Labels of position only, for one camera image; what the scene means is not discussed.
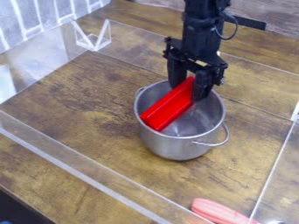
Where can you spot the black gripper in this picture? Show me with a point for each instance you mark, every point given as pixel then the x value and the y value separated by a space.
pixel 194 53

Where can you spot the red plastic block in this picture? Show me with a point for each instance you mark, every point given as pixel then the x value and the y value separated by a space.
pixel 170 106

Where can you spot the silver metal pot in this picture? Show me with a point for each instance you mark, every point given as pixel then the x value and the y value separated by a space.
pixel 194 133

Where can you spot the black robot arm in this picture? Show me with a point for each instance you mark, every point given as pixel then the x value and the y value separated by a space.
pixel 205 8

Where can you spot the clear acrylic front panel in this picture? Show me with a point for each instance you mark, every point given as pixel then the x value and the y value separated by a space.
pixel 148 202

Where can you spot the clear acrylic panel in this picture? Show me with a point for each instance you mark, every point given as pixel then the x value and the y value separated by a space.
pixel 148 202
pixel 278 202

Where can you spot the clear acrylic right panel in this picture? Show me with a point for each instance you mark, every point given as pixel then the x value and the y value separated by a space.
pixel 278 202

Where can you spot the black wall strip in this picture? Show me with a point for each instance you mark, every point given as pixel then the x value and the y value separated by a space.
pixel 248 22

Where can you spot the clear acrylic triangle bracket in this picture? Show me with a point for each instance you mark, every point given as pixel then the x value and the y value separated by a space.
pixel 92 41

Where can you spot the orange plastic handle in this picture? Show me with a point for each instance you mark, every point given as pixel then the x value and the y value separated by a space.
pixel 218 213

